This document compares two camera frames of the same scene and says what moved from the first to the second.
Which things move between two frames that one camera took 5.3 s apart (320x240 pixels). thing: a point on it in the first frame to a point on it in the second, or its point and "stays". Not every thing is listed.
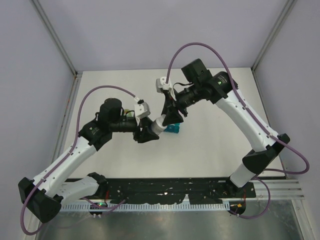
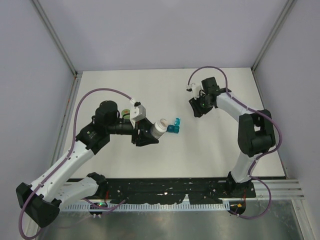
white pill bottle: x=157 y=126 stays
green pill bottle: x=129 y=114 stays
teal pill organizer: x=174 y=128 stays
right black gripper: x=173 y=114 to x=198 y=111
